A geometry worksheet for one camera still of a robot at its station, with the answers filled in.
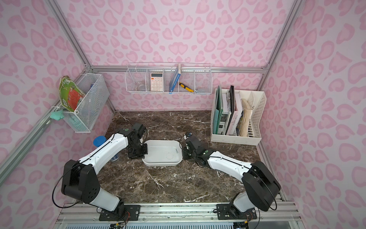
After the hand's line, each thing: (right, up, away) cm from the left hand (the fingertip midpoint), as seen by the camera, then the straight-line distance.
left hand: (145, 154), depth 85 cm
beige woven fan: (+62, +21, +6) cm, 66 cm away
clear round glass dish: (-6, +42, +10) cm, 44 cm away
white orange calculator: (+5, +46, +10) cm, 47 cm away
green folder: (+42, +25, -6) cm, 49 cm away
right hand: (+22, +2, +1) cm, 23 cm away
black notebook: (+52, +33, +3) cm, 62 cm away
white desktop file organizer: (+74, +34, +15) cm, 83 cm away
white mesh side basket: (-28, +20, -13) cm, 36 cm away
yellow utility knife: (+24, +43, +13) cm, 51 cm away
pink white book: (+55, +20, +5) cm, 59 cm away
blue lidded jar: (-24, +9, -5) cm, 26 cm away
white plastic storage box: (+9, -2, +12) cm, 15 cm away
